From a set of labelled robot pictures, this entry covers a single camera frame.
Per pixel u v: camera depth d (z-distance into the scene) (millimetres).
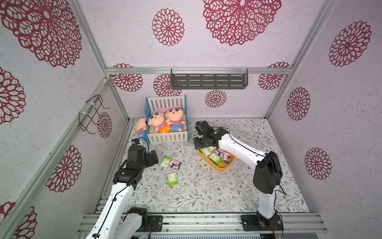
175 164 922
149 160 690
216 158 947
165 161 944
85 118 730
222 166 890
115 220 422
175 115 1010
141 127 1054
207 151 978
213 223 761
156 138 1001
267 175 487
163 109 1114
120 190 473
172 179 856
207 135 695
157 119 1027
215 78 942
